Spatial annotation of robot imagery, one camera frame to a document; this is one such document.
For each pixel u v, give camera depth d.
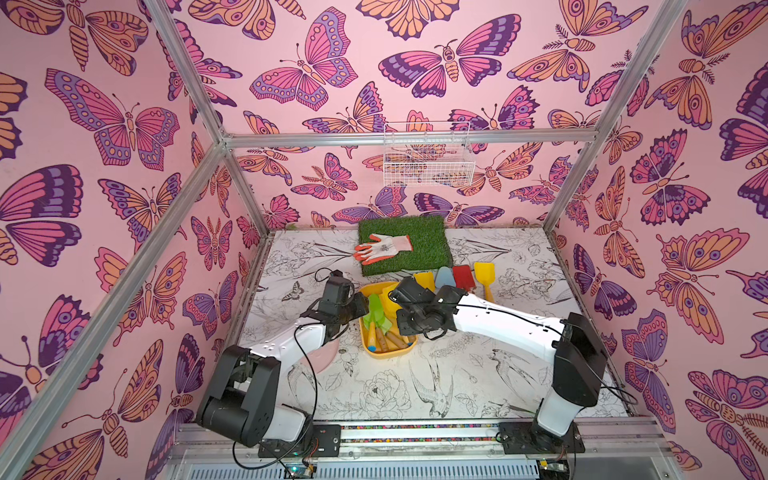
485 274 1.06
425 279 1.03
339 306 0.70
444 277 1.05
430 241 1.13
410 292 0.63
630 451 0.72
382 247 1.10
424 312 0.61
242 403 0.43
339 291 0.70
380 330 0.91
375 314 0.95
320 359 0.88
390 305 0.64
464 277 1.07
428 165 1.06
